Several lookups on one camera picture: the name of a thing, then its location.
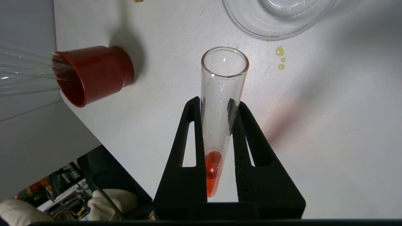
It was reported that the clear glass dish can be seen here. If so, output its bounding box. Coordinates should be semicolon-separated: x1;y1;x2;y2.
222;0;338;41

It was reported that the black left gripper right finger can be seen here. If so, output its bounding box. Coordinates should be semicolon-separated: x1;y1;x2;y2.
228;99;306;219

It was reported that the dark red plastic cup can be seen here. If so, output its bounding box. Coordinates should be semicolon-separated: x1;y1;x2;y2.
52;46;134;108

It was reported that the person in cream sweater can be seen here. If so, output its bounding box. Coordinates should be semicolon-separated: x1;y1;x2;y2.
0;188;139;226

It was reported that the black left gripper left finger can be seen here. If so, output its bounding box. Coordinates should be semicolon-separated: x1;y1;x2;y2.
153;96;208;220

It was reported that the yellow liquid stain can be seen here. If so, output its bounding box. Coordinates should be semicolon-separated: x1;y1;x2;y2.
275;46;286;70

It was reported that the test tube with red pigment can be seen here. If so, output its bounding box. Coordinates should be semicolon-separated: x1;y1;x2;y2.
201;46;249;197

